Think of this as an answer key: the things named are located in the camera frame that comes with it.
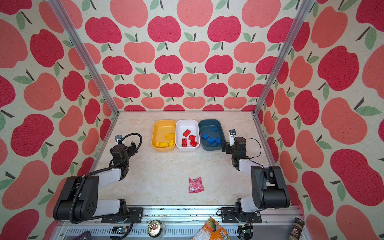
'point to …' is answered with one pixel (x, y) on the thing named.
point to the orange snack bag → (211, 230)
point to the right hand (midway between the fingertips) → (235, 140)
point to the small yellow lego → (157, 144)
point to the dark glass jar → (296, 230)
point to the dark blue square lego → (214, 129)
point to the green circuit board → (119, 230)
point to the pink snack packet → (195, 185)
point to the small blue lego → (205, 136)
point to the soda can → (156, 228)
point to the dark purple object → (86, 235)
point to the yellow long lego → (170, 136)
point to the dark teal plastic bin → (211, 134)
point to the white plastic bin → (181, 126)
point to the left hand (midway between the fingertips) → (127, 144)
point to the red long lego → (184, 144)
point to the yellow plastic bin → (159, 129)
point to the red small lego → (192, 137)
